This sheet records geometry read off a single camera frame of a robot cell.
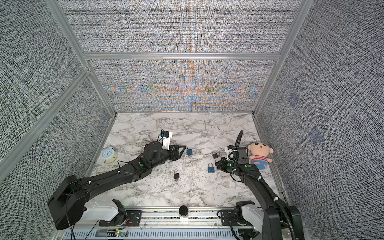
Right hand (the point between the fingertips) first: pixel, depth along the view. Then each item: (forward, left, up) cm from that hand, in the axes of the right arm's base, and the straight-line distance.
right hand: (216, 162), depth 85 cm
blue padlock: (-1, +3, -8) cm, 8 cm away
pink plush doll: (+7, -27, -1) cm, 28 cm away
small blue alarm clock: (+7, +65, -2) cm, 66 cm away
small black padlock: (+8, -1, -6) cm, 10 cm away
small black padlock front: (-5, +23, -7) cm, 25 cm away
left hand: (+3, +18, +12) cm, 22 cm away
